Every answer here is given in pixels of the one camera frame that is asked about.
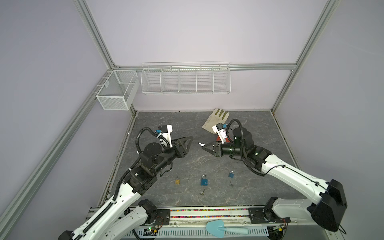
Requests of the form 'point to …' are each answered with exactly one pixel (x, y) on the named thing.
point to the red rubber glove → (226, 139)
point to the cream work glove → (218, 116)
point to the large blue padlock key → (202, 193)
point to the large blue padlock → (204, 181)
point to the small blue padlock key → (232, 185)
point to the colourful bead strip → (210, 216)
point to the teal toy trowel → (216, 228)
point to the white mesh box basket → (118, 91)
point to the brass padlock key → (201, 144)
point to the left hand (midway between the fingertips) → (190, 141)
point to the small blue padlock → (231, 174)
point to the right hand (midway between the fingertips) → (202, 149)
